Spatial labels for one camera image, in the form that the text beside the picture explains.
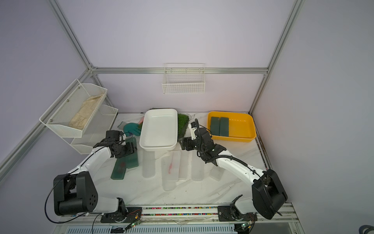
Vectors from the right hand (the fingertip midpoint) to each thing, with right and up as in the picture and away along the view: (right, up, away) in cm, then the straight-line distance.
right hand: (185, 141), depth 83 cm
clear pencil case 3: (-1, -16, +8) cm, 18 cm away
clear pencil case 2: (-11, -27, +1) cm, 29 cm away
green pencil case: (+22, +9, +32) cm, 40 cm away
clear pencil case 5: (+19, -20, +6) cm, 28 cm away
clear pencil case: (-24, -16, +8) cm, 30 cm away
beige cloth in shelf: (-55, +12, -7) cm, 57 cm away
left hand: (-34, -8, +7) cm, 36 cm away
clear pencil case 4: (+7, -18, +8) cm, 21 cm away
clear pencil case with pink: (-7, -16, +5) cm, 18 cm away
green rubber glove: (-41, +7, +25) cm, 49 cm away
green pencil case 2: (+28, +8, +26) cm, 39 cm away
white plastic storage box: (-20, +5, +20) cm, 29 cm away
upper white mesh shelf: (-61, +14, -7) cm, 63 cm away
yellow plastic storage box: (+43, +8, +29) cm, 52 cm away
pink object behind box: (-36, +13, +30) cm, 48 cm away
